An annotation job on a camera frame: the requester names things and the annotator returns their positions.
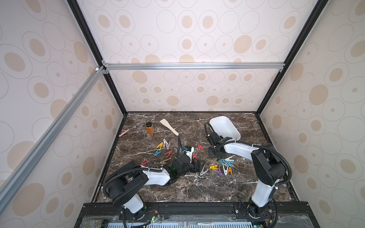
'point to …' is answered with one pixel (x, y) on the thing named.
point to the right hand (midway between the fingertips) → (218, 153)
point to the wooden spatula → (164, 122)
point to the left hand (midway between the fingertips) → (205, 163)
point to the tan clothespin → (165, 161)
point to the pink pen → (124, 132)
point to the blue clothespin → (157, 153)
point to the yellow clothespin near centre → (214, 167)
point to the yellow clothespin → (160, 146)
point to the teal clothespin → (230, 162)
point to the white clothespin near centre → (203, 173)
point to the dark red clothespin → (144, 163)
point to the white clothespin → (168, 145)
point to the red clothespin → (169, 152)
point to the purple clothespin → (219, 172)
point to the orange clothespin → (230, 170)
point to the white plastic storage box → (225, 127)
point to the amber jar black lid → (149, 128)
